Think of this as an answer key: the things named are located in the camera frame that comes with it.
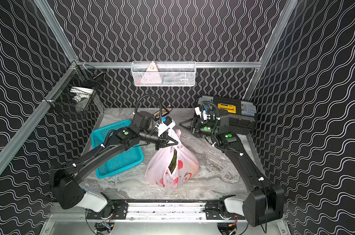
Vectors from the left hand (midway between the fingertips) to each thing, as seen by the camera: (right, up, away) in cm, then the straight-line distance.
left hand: (176, 140), depth 68 cm
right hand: (+3, +6, +3) cm, 7 cm away
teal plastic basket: (-33, -15, +25) cm, 44 cm away
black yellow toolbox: (+42, +14, +27) cm, 52 cm away
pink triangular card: (-16, +37, +22) cm, 46 cm away
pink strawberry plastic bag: (-3, -13, +2) cm, 14 cm away
